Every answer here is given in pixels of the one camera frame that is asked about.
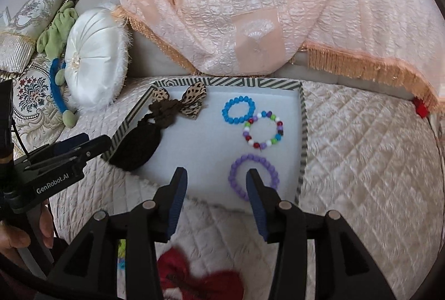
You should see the purple bead bracelet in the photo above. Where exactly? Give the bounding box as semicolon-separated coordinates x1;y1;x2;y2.
228;153;280;202

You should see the black velvet scrunchie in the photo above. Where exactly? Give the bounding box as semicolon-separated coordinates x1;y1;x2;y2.
109;113;161;172

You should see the multicolour bead bracelet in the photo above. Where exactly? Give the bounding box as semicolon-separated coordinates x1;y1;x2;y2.
242;109;285;150

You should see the blue bead bracelet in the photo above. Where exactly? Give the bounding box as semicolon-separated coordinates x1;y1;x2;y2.
221;95;257;125

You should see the leopard print bow scrunchie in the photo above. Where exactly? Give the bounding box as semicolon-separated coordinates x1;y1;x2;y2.
146;82;207;129

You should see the person's left hand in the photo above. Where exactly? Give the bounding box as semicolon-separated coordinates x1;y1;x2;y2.
1;200;54;270

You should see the floral embroidered square pillow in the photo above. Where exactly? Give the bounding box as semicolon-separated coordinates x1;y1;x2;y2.
12;53;78;159

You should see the red bow hair clip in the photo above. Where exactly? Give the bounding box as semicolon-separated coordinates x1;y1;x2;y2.
157;247;244;300

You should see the striped black white tray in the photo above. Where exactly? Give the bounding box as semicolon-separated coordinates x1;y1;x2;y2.
102;77;308;213

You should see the round white satin cushion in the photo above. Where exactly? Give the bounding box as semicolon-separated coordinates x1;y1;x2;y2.
64;3;131;112

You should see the green blue plush toy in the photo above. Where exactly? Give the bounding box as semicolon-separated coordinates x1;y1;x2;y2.
36;0;78;128

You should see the quilted cream bedspread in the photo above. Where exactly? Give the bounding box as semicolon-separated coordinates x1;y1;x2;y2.
51;82;444;299

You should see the cream embroidered bolster pillow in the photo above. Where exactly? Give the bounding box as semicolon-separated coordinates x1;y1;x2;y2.
1;0;65;74

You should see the small red object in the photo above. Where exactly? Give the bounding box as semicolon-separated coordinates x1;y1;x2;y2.
412;97;429;118

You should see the peach fringed blanket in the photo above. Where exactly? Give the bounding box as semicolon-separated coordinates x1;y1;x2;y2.
118;0;444;112

